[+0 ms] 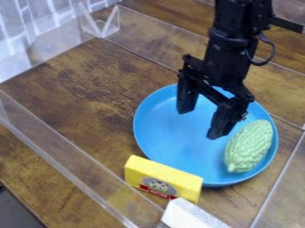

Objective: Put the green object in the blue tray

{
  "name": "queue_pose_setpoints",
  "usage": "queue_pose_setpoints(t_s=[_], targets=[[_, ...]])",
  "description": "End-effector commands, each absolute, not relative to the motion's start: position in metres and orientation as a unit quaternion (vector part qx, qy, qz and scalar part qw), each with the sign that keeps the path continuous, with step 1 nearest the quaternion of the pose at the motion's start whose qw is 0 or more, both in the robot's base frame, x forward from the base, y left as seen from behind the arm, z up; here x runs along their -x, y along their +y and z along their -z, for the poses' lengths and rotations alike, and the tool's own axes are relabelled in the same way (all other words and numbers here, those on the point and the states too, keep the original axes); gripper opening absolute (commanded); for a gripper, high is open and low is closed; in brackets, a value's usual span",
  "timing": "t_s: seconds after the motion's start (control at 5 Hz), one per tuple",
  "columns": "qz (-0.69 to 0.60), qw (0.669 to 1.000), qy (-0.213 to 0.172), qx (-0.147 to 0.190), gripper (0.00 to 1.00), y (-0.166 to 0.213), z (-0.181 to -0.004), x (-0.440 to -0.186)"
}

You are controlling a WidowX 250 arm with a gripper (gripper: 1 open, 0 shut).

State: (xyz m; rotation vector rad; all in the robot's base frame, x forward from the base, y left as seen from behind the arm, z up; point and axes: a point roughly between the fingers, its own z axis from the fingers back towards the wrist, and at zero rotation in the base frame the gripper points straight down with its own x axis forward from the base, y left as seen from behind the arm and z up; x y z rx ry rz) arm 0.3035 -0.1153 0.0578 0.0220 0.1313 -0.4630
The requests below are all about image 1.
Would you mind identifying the yellow butter box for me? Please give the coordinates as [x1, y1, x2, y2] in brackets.
[124, 155, 202, 203]

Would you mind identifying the blue round plate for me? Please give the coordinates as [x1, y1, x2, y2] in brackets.
[134, 85, 278, 187]

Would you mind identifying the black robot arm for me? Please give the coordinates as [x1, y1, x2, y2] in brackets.
[176, 0, 273, 140]

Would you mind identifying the green bumpy gourd toy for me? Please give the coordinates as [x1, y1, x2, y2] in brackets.
[223, 119, 274, 173]

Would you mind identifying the clear acrylic enclosure wall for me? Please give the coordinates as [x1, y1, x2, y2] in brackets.
[0, 0, 305, 228]

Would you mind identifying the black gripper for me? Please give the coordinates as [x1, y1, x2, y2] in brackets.
[176, 28, 257, 140]

